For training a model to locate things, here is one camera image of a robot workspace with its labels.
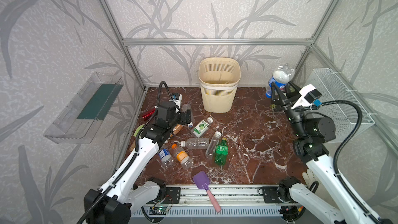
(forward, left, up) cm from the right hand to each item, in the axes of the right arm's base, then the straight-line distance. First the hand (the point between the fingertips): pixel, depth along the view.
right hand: (279, 76), depth 54 cm
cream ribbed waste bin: (+39, +18, -37) cm, 57 cm away
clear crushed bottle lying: (-6, +34, -45) cm, 56 cm away
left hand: (+6, +37, -24) cm, 45 cm away
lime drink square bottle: (+6, +29, -46) cm, 55 cm away
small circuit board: (-36, +49, -50) cm, 79 cm away
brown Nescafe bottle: (+4, +46, -46) cm, 65 cm away
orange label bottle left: (-13, +40, -44) cm, 61 cm away
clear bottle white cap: (+21, +41, -46) cm, 65 cm away
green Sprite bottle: (-10, +19, -47) cm, 51 cm away
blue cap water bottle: (-13, +48, -45) cm, 67 cm away
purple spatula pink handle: (-24, +29, -48) cm, 61 cm away
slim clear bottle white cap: (-7, +23, -44) cm, 50 cm away
